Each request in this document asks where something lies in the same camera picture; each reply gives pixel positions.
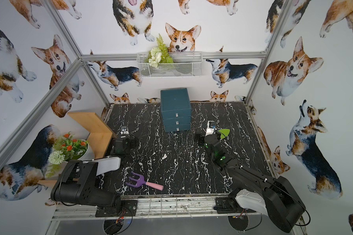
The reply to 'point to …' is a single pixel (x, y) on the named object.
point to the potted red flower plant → (67, 149)
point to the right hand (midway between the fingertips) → (207, 126)
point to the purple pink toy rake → (140, 182)
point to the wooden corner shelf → (100, 137)
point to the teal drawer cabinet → (176, 110)
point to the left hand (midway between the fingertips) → (126, 133)
